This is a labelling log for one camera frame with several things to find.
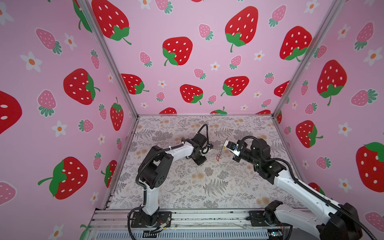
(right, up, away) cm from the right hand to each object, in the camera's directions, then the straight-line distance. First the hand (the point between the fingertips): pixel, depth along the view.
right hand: (226, 142), depth 76 cm
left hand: (-12, -13, +19) cm, 26 cm away
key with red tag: (-3, -10, +6) cm, 12 cm away
